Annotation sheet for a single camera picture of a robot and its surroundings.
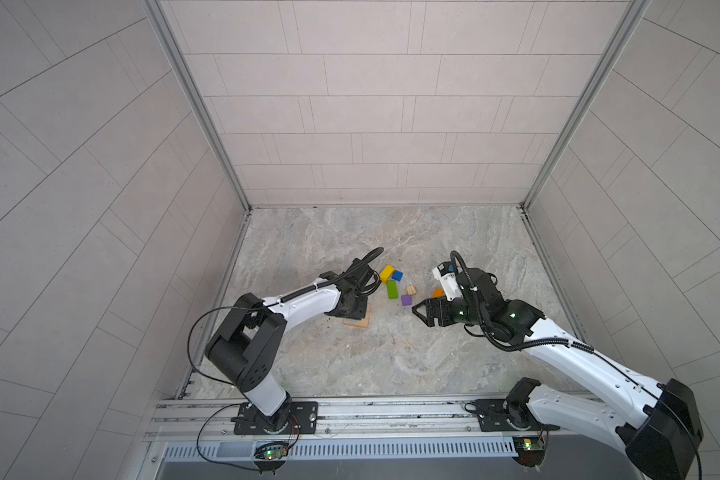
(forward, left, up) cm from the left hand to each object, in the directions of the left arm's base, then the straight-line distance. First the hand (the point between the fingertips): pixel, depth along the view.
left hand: (364, 307), depth 89 cm
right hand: (-6, -15, +13) cm, 21 cm away
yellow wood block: (+12, -7, +1) cm, 13 cm away
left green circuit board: (-35, +19, +3) cm, 40 cm away
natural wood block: (-5, +1, 0) cm, 5 cm away
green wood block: (+6, -9, -1) cm, 11 cm away
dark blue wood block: (+12, -10, -1) cm, 16 cm away
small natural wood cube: (+6, -15, 0) cm, 16 cm away
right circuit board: (-34, -39, -1) cm, 52 cm away
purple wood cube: (+3, -13, 0) cm, 13 cm away
